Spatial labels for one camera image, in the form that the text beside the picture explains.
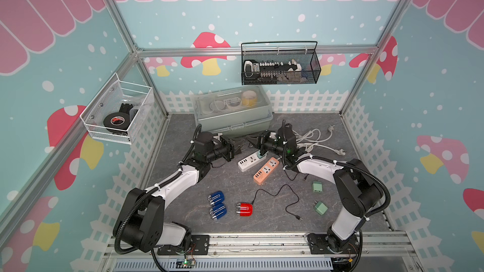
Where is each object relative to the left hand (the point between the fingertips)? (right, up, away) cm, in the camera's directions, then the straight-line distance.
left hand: (246, 142), depth 80 cm
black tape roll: (-48, +9, -9) cm, 49 cm away
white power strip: (+2, -11, +16) cm, 19 cm away
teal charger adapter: (+7, -8, +17) cm, 20 cm away
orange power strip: (+10, -15, +12) cm, 22 cm away
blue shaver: (-13, -25, +4) cm, 29 cm away
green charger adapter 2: (+32, -29, +2) cm, 43 cm away
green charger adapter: (+33, -21, +7) cm, 40 cm away
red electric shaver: (-1, -29, +2) cm, 29 cm away
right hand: (0, +3, +1) cm, 3 cm away
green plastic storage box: (-3, +14, +13) cm, 20 cm away
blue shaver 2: (-12, -30, +1) cm, 32 cm away
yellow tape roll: (+2, +23, +25) cm, 34 cm away
